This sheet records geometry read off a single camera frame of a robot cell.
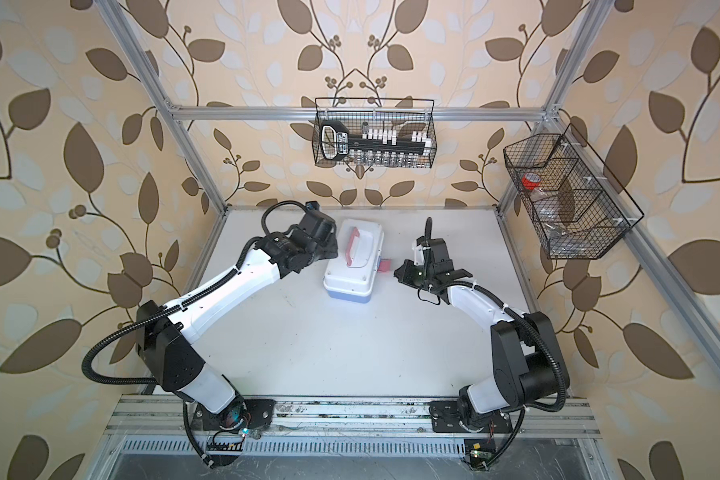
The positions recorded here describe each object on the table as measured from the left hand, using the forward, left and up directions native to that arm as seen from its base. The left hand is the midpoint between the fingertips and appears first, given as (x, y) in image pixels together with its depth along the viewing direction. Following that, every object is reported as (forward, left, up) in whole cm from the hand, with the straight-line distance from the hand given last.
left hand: (333, 239), depth 80 cm
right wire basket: (+3, -62, +11) cm, 63 cm away
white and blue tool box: (0, -5, -13) cm, 14 cm away
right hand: (-2, -18, -13) cm, 22 cm away
